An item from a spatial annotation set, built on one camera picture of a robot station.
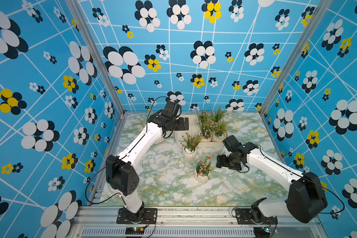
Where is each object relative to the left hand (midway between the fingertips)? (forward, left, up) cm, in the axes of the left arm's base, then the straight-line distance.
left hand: (183, 123), depth 83 cm
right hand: (-18, -23, -17) cm, 34 cm away
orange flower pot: (+16, -24, -12) cm, 31 cm away
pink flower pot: (+2, -14, -9) cm, 17 cm away
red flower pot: (-7, -4, -11) cm, 13 cm away
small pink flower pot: (+14, -15, -9) cm, 22 cm away
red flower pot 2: (+3, -24, -13) cm, 27 cm away
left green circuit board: (-48, +24, -27) cm, 60 cm away
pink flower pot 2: (-22, -10, -10) cm, 26 cm away
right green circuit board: (-48, -38, -25) cm, 66 cm away
